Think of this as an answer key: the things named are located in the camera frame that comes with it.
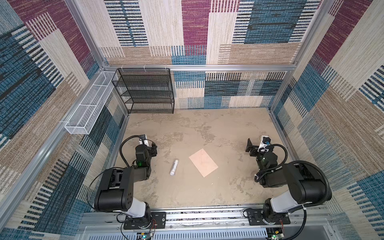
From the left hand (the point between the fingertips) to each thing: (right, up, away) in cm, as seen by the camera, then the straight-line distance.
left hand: (147, 141), depth 92 cm
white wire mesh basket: (-40, +11, -1) cm, 42 cm away
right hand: (+65, +1, -3) cm, 66 cm away
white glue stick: (+17, -15, -3) cm, 23 cm away
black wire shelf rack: (-7, +35, +18) cm, 40 cm away
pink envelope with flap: (+34, -13, +1) cm, 37 cm away
